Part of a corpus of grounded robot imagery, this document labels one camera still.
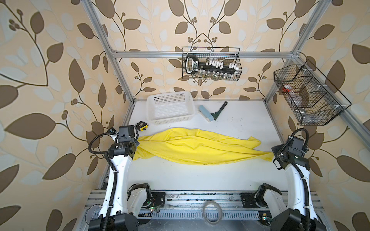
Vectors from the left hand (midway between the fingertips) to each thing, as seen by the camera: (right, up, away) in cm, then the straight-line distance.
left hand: (124, 143), depth 75 cm
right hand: (+84, -5, +4) cm, 84 cm away
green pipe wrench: (+56, +16, +36) cm, 69 cm away
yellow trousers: (+35, -5, +17) cm, 39 cm away
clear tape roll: (+50, -31, -6) cm, 59 cm away
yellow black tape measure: (0, +7, +27) cm, 28 cm away
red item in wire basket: (+90, +30, +6) cm, 95 cm away
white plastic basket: (+18, +21, +41) cm, 49 cm away
